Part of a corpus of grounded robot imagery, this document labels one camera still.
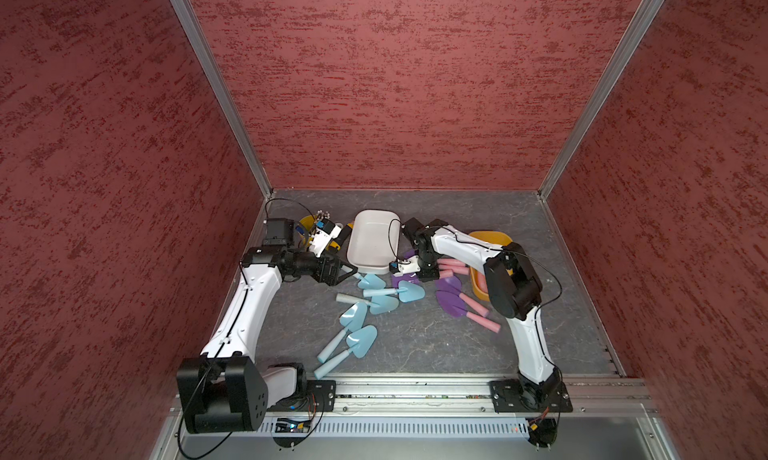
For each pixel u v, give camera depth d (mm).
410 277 939
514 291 551
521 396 661
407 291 917
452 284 947
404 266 868
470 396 757
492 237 1045
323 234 694
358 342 815
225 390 389
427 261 825
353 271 723
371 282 947
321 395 751
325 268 669
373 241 1071
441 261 948
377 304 898
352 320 871
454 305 897
